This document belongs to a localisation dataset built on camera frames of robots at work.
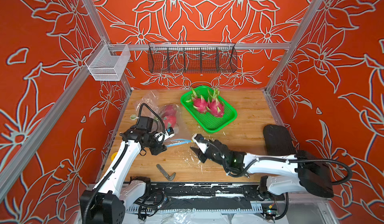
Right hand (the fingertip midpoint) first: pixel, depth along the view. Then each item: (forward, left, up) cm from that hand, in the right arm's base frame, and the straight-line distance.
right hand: (192, 141), depth 75 cm
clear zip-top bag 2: (+11, +21, +15) cm, 28 cm away
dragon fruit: (+22, +15, -6) cm, 27 cm away
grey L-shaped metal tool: (-14, +12, -14) cm, 23 cm away
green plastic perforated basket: (+22, -10, -14) cm, 28 cm away
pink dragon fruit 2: (+27, -15, -4) cm, 31 cm away
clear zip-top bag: (+4, +9, -6) cm, 11 cm away
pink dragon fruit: (+31, -5, -6) cm, 31 cm away
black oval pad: (+5, -49, -8) cm, 50 cm away
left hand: (+1, +17, -3) cm, 17 cm away
